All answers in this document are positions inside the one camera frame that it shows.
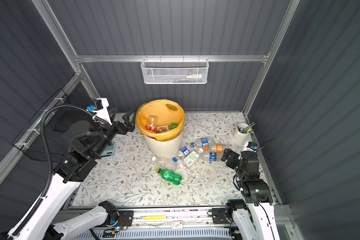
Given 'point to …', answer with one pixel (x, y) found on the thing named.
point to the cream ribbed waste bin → (164, 149)
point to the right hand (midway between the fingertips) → (234, 154)
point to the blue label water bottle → (184, 151)
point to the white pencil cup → (243, 131)
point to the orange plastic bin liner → (168, 112)
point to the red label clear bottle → (152, 123)
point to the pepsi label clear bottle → (211, 156)
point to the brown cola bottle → (161, 129)
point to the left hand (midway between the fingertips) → (126, 109)
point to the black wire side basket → (31, 141)
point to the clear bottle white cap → (166, 162)
